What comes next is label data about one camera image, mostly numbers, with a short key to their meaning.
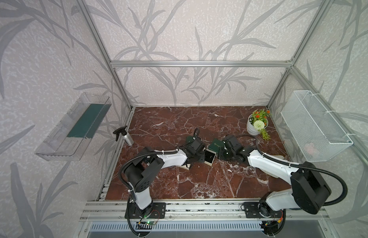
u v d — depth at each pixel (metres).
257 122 0.91
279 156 0.93
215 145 0.94
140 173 0.47
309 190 0.42
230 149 0.67
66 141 0.64
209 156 0.91
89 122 0.67
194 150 0.72
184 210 0.75
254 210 0.72
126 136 0.92
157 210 0.73
